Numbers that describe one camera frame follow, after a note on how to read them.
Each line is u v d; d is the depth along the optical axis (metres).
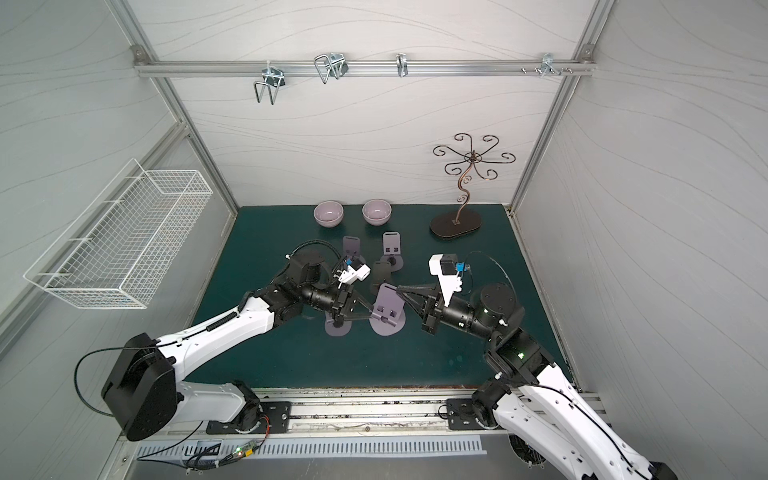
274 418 0.73
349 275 0.70
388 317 0.61
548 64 0.76
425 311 0.56
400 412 0.75
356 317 0.65
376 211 1.16
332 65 0.77
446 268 0.51
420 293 0.56
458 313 0.53
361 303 0.68
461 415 0.72
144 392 0.40
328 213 1.15
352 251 0.98
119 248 0.69
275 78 0.78
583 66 0.78
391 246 0.99
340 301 0.63
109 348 0.42
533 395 0.46
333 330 0.89
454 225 1.14
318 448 0.70
